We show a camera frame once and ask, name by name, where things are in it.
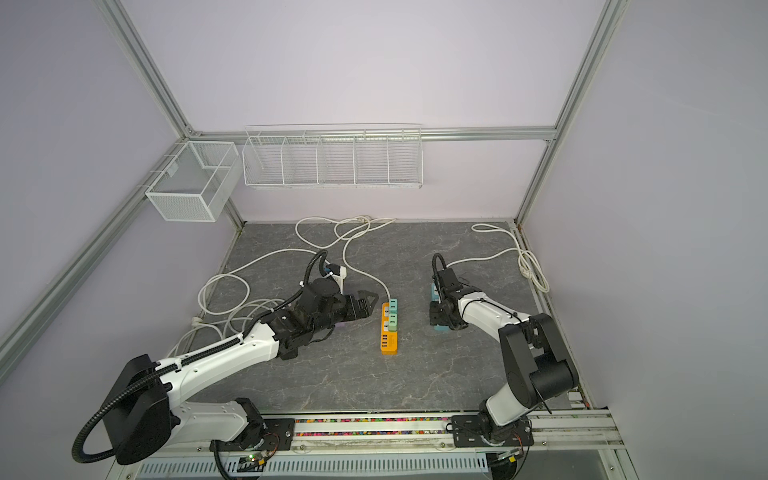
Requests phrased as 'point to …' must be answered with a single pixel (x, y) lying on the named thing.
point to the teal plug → (394, 306)
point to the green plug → (392, 322)
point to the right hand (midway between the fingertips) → (442, 317)
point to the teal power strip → (436, 298)
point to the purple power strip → (340, 324)
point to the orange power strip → (388, 339)
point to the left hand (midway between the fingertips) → (367, 303)
